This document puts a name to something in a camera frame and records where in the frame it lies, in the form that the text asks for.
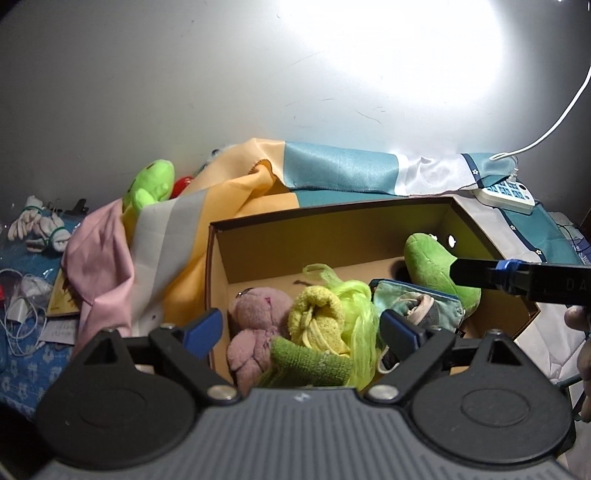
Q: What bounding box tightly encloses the green plush by wall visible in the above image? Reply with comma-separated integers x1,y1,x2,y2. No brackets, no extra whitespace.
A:
122,159,175,213

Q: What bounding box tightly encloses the red round toy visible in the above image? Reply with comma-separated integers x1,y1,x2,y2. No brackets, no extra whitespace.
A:
170,176,193,199

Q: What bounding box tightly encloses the white power cable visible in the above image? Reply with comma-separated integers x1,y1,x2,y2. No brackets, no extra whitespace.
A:
489,64,591,163

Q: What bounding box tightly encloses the pink plush bear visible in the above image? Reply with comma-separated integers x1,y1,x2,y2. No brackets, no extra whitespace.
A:
226,287,293,396

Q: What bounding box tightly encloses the brown cardboard box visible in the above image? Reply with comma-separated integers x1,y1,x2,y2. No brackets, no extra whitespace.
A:
204,195,541,398

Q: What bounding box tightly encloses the person's right hand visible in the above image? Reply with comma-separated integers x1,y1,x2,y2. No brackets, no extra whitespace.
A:
564,306,591,423

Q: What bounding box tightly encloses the green mesh bath pouf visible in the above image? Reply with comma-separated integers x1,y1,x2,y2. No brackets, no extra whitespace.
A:
303,263,379,391

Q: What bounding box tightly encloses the pink cloth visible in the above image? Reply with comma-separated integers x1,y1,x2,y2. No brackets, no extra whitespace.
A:
62,199,135,355

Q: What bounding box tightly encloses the teal grey cloth pouch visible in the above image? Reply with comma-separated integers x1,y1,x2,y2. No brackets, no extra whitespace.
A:
370,279,465,375

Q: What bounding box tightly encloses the white earphone cable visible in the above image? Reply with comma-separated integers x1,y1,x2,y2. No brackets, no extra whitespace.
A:
0,268,50,357

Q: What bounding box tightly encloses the striped teal bed sheet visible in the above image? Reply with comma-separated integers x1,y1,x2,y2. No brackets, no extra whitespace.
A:
121,137,591,384

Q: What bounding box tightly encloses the blue floral cloth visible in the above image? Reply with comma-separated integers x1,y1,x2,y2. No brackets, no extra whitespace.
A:
1,233,76,417

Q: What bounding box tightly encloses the yellow green towel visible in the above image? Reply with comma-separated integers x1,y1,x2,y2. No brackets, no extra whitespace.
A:
257,286,353,388

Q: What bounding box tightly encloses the green plush toy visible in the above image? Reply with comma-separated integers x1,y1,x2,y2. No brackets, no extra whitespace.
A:
404,233,482,317

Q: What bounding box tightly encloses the white power strip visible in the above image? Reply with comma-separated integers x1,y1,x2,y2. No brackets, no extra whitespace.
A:
474,180,535,215

